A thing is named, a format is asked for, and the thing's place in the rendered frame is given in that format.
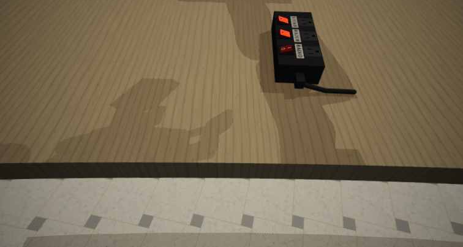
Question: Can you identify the black power strip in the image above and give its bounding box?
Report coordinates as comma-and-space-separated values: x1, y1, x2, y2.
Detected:
271, 11, 356, 94

